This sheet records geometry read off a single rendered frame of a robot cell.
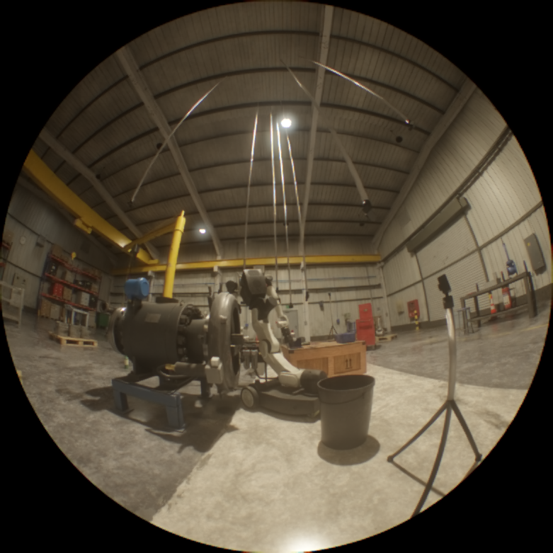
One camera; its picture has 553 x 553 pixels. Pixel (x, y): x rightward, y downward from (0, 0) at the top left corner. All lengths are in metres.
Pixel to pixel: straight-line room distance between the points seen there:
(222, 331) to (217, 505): 0.90
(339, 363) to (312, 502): 1.79
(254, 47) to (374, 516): 8.26
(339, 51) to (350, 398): 8.20
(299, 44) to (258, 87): 2.31
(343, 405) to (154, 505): 0.89
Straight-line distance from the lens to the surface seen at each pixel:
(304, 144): 9.11
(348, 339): 2.42
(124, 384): 1.46
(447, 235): 9.78
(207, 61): 7.85
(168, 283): 5.14
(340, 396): 0.91
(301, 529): 0.74
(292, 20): 7.55
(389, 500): 0.83
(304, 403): 1.36
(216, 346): 1.08
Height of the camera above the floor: 0.66
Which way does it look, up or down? 18 degrees up
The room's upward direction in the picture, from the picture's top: 2 degrees counter-clockwise
